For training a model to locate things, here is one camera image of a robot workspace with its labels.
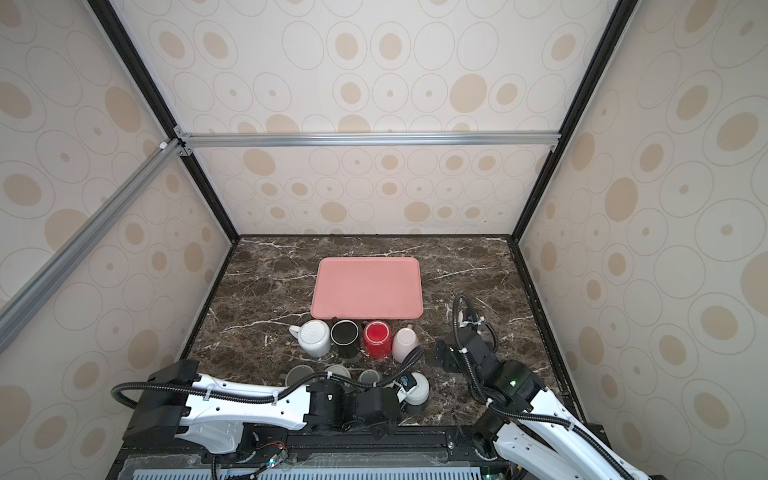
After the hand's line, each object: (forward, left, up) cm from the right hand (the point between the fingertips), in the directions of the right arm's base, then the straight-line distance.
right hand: (460, 345), depth 75 cm
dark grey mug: (-8, +41, -3) cm, 42 cm away
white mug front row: (-3, +33, -12) cm, 35 cm away
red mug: (+4, +22, -6) cm, 23 cm away
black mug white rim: (+4, +31, -5) cm, 32 cm away
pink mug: (+3, +14, -5) cm, 15 cm away
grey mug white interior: (-7, +23, -4) cm, 24 cm away
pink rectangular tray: (+27, +28, -14) cm, 41 cm away
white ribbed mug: (+3, +40, -5) cm, 40 cm away
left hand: (-17, +13, -5) cm, 22 cm away
